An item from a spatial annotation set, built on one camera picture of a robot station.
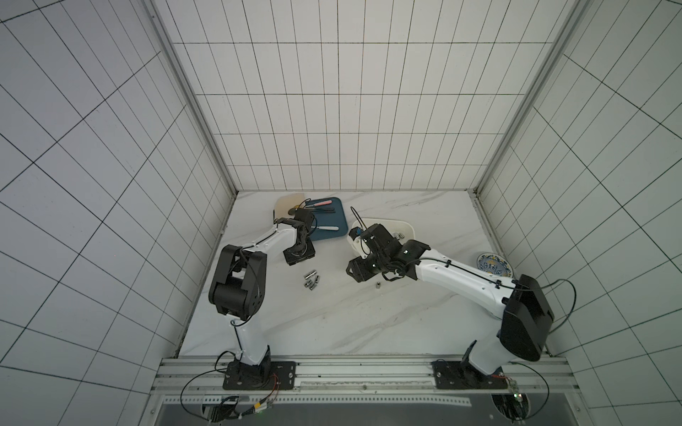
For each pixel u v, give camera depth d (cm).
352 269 71
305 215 79
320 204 114
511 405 71
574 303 48
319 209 115
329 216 109
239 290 50
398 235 103
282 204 114
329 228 106
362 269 71
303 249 82
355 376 74
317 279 92
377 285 90
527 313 42
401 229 103
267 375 68
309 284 90
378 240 61
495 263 93
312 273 92
